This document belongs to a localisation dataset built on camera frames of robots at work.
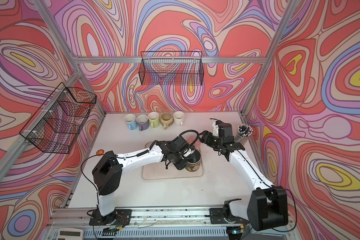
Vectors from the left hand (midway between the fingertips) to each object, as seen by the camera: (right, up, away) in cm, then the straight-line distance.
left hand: (186, 162), depth 85 cm
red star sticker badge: (-56, +4, +11) cm, 57 cm away
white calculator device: (-53, -28, -18) cm, 63 cm away
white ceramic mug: (-5, +27, +19) cm, 33 cm away
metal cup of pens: (+34, +18, +1) cm, 38 cm away
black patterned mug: (+4, 0, -4) cm, 5 cm away
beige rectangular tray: (-17, -6, +5) cm, 19 cm away
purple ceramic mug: (-31, +24, +23) cm, 46 cm away
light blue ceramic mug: (-38, +25, +17) cm, 48 cm away
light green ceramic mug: (-23, +27, +22) cm, 42 cm away
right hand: (+9, +13, -2) cm, 16 cm away
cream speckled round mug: (-13, +26, +20) cm, 35 cm away
